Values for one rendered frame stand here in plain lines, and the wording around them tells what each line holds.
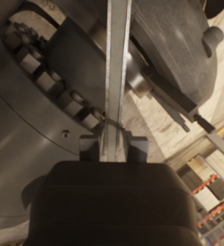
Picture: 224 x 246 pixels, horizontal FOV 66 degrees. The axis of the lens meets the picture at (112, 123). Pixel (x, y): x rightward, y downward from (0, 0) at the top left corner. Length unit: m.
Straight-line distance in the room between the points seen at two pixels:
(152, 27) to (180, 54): 0.08
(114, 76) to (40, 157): 0.41
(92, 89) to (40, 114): 0.19
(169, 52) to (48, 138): 0.35
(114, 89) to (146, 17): 0.23
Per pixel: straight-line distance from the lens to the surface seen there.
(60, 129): 0.48
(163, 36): 0.37
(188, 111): 0.44
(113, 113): 0.16
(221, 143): 7.97
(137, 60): 0.52
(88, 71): 0.55
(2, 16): 0.35
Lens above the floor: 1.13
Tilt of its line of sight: 29 degrees down
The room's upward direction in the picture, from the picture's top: 143 degrees clockwise
